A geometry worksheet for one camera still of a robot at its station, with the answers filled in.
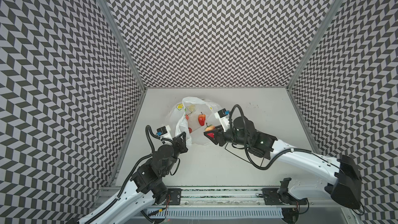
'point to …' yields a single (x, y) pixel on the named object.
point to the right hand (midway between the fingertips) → (207, 137)
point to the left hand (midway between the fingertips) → (186, 134)
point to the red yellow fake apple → (209, 128)
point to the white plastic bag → (194, 115)
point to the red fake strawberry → (187, 117)
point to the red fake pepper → (201, 119)
